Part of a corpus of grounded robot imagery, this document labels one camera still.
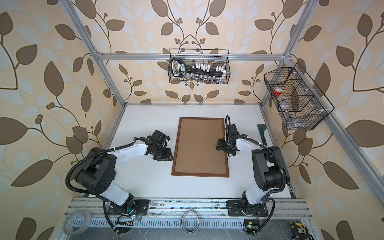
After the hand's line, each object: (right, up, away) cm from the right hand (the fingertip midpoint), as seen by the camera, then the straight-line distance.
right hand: (222, 149), depth 94 cm
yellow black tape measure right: (+30, -31, -27) cm, 51 cm away
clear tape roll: (-76, -29, -25) cm, 85 cm away
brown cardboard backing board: (-16, -1, -3) cm, 16 cm away
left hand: (-30, -4, -5) cm, 31 cm away
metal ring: (-23, -30, -22) cm, 44 cm away
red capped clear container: (+28, +35, -13) cm, 47 cm away
